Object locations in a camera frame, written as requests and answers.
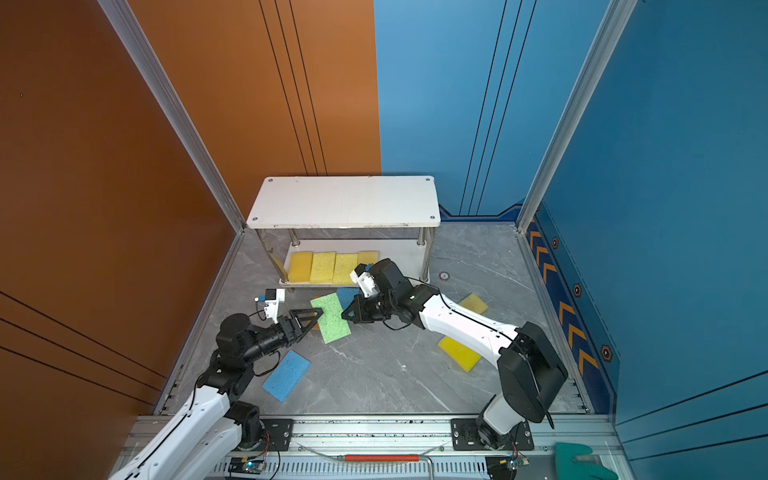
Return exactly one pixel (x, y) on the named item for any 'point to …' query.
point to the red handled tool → (380, 457)
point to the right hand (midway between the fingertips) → (340, 316)
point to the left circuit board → (246, 465)
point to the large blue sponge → (287, 376)
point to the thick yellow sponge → (300, 267)
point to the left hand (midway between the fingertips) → (320, 315)
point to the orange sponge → (313, 315)
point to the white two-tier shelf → (320, 229)
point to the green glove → (565, 468)
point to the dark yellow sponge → (368, 257)
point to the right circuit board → (509, 463)
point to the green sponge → (331, 324)
